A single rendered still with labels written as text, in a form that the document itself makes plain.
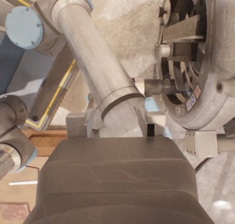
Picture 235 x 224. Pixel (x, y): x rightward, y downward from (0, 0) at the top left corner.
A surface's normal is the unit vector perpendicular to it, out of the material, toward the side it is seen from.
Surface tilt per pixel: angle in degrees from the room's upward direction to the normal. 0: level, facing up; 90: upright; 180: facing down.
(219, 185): 0
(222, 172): 0
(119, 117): 42
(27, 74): 0
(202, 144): 22
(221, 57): 54
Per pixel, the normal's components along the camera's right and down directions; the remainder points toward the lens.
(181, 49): 0.01, 0.31
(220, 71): -0.79, 0.33
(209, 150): 0.00, -0.14
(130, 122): -0.31, -0.41
